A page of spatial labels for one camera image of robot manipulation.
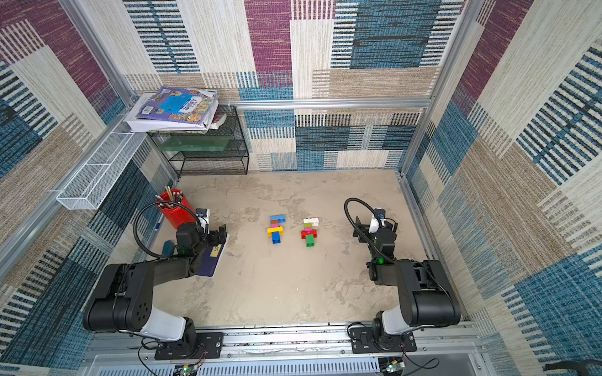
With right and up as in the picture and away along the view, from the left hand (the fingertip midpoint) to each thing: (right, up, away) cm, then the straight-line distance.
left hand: (213, 224), depth 94 cm
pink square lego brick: (+24, -1, +7) cm, 24 cm away
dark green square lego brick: (+39, -7, 0) cm, 39 cm away
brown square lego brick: (+23, 0, +8) cm, 25 cm away
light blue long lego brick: (+26, +2, +8) cm, 27 cm away
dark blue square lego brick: (+25, -6, 0) cm, 26 cm away
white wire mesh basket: (-28, +13, -24) cm, 39 cm away
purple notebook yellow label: (+1, -13, -4) cm, 13 cm away
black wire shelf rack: (-6, +33, +21) cm, 39 cm away
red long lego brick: (+37, -4, +2) cm, 38 cm away
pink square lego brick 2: (+38, -2, +5) cm, 38 cm away
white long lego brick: (+40, +1, +5) cm, 40 cm away
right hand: (+62, +2, -2) cm, 62 cm away
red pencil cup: (-15, +4, -1) cm, 15 cm away
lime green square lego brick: (+38, -1, +5) cm, 38 cm away
